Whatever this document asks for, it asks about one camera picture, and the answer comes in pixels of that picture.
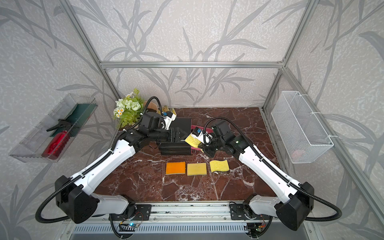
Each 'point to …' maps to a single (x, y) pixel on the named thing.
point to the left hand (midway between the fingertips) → (183, 135)
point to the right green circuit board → (255, 229)
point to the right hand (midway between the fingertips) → (199, 144)
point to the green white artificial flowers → (129, 109)
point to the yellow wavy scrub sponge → (219, 165)
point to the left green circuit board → (129, 227)
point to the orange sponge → (175, 168)
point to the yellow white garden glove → (165, 108)
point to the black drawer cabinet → (178, 148)
